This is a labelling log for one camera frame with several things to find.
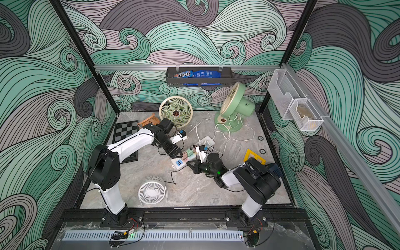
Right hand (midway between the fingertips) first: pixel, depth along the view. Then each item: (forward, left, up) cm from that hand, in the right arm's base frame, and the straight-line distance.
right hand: (188, 162), depth 86 cm
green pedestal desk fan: (+25, -27, +19) cm, 41 cm away
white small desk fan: (-16, +16, +4) cm, 23 cm away
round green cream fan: (+34, +8, +9) cm, 36 cm away
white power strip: (+2, +6, -4) cm, 7 cm away
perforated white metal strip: (-33, +13, -6) cm, 36 cm away
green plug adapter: (+6, -1, 0) cm, 6 cm away
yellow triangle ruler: (+11, -38, -7) cm, 40 cm away
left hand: (+6, +6, +4) cm, 9 cm away
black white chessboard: (+26, +45, -1) cm, 52 cm away
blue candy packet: (+44, -7, +29) cm, 53 cm away
